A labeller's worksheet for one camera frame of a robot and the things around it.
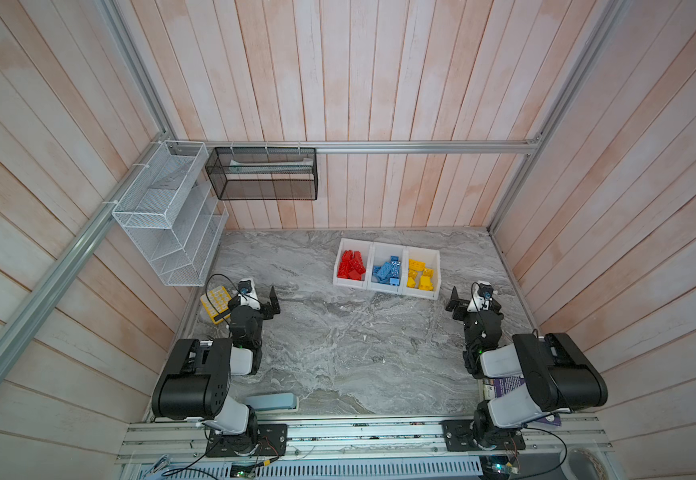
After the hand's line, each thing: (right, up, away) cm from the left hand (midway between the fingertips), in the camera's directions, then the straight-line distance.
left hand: (259, 292), depth 91 cm
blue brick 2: (+45, +10, +16) cm, 49 cm away
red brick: (+28, +10, +16) cm, 34 cm away
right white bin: (+58, +10, +15) cm, 61 cm away
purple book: (+68, -24, -11) cm, 73 cm away
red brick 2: (+31, +11, +18) cm, 38 cm away
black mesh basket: (-2, +41, +12) cm, 43 cm away
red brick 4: (+32, +7, +13) cm, 36 cm away
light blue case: (+8, -27, -16) cm, 32 cm away
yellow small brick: (+57, +6, +16) cm, 60 cm away
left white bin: (+34, +14, +13) cm, 39 cm away
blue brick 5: (+37, +6, +9) cm, 39 cm away
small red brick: (+30, +5, +11) cm, 32 cm away
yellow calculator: (-17, -4, +7) cm, 19 cm away
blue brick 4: (+45, +7, +13) cm, 47 cm away
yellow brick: (+54, +2, +7) cm, 54 cm away
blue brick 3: (+43, +3, +7) cm, 44 cm away
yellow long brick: (+53, +8, +16) cm, 56 cm away
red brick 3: (+26, +6, +12) cm, 30 cm away
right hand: (+66, +1, -1) cm, 66 cm away
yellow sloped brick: (+50, +3, +10) cm, 51 cm away
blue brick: (+40, +5, +10) cm, 42 cm away
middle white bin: (+40, +13, +19) cm, 46 cm away
